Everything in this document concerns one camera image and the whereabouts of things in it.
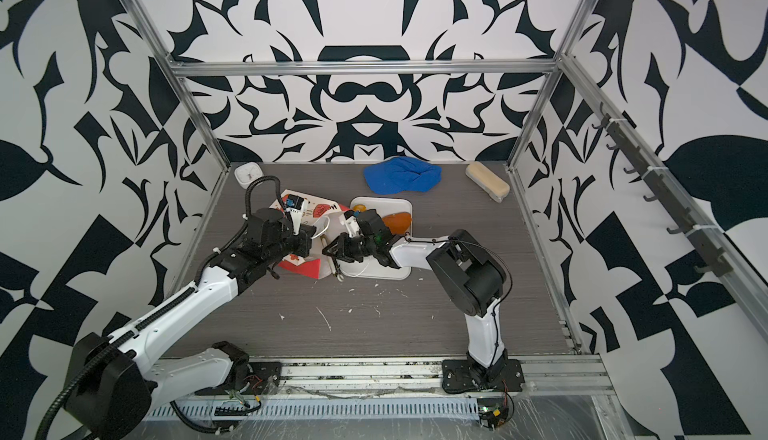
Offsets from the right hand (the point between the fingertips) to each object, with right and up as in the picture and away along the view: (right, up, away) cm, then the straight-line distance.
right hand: (326, 251), depth 86 cm
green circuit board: (+42, -35, -14) cm, 56 cm away
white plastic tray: (+14, -2, -11) cm, 18 cm away
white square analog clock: (-35, +24, +28) cm, 51 cm away
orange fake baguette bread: (+21, +6, +16) cm, 28 cm away
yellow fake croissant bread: (+8, +12, +17) cm, 22 cm away
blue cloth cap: (+23, +23, +28) cm, 43 cm away
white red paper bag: (0, +10, -2) cm, 10 cm away
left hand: (-2, +8, -5) cm, 10 cm away
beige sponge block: (+55, +21, +27) cm, 65 cm away
